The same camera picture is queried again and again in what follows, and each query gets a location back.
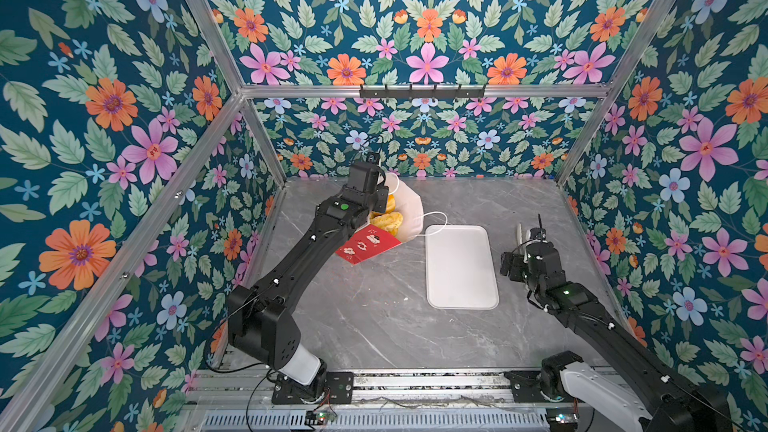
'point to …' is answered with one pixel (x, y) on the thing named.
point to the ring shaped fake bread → (391, 204)
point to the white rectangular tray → (460, 268)
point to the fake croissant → (389, 221)
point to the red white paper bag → (370, 241)
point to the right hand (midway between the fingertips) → (516, 256)
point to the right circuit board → (563, 417)
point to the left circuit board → (321, 418)
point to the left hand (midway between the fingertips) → (380, 180)
